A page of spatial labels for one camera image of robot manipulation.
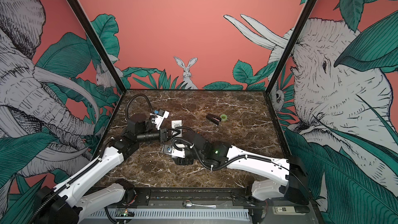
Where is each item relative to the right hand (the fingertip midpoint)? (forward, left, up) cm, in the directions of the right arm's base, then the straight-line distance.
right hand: (172, 148), depth 67 cm
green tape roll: (+32, -27, -22) cm, 47 cm away
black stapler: (+30, -20, -22) cm, 43 cm away
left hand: (+8, -2, +2) cm, 8 cm away
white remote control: (+10, -1, +4) cm, 11 cm away
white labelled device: (-21, -55, -18) cm, 62 cm away
